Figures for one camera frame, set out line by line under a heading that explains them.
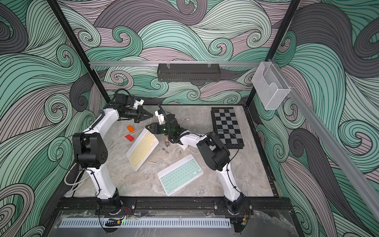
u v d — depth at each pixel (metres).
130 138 1.01
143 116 0.81
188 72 0.97
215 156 0.54
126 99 0.80
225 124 1.04
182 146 0.93
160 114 0.83
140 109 0.79
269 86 0.78
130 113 0.78
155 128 0.80
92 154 0.52
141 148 0.87
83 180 0.78
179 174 0.84
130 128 1.04
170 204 0.75
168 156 0.92
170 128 0.74
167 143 0.95
